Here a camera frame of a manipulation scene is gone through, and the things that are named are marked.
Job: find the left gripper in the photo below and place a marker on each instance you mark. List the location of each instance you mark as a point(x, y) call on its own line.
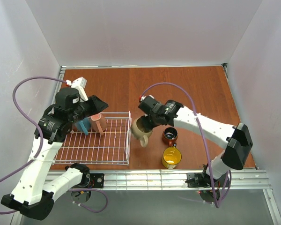
point(89, 107)

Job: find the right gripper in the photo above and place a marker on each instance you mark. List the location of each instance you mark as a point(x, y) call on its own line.
point(147, 120)

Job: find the white and pink mug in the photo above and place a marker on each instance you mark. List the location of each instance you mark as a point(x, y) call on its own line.
point(98, 123)

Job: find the beige ceramic mug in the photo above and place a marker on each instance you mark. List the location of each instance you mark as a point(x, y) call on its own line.
point(139, 132)

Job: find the brown mug black interior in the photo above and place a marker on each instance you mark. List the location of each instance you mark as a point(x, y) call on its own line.
point(169, 136)

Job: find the blue floral mug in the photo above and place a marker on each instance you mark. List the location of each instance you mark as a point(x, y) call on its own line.
point(83, 126)

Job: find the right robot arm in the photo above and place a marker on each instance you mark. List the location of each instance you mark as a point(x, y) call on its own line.
point(235, 141)

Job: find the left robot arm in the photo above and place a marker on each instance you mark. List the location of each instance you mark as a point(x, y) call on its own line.
point(31, 196)

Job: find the yellow enamel mug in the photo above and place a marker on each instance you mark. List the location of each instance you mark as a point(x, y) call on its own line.
point(171, 157)

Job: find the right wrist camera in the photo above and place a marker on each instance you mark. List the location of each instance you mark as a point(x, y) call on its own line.
point(149, 99)

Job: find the white wire dish rack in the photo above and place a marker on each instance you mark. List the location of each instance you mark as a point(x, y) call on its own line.
point(112, 148)

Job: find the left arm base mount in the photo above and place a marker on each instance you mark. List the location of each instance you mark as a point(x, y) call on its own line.
point(94, 180)

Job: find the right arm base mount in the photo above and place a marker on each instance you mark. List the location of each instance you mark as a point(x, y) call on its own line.
point(197, 180)

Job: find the aluminium frame rail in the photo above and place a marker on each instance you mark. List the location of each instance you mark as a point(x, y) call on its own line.
point(120, 86)

